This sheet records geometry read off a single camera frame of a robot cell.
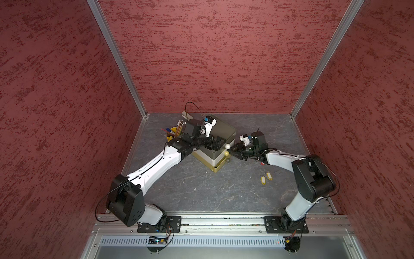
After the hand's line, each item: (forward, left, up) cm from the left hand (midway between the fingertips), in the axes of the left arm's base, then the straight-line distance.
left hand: (217, 142), depth 79 cm
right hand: (0, -6, -12) cm, 14 cm away
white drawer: (-6, +1, -10) cm, 12 cm away
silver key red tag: (-12, -21, +1) cm, 24 cm away
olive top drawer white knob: (-1, -6, -3) cm, 6 cm away
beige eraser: (+37, +23, -19) cm, 47 cm away
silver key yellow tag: (-9, -30, -21) cm, 38 cm away
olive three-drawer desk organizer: (+9, -2, 0) cm, 10 cm away
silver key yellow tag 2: (-11, -27, -22) cm, 36 cm away
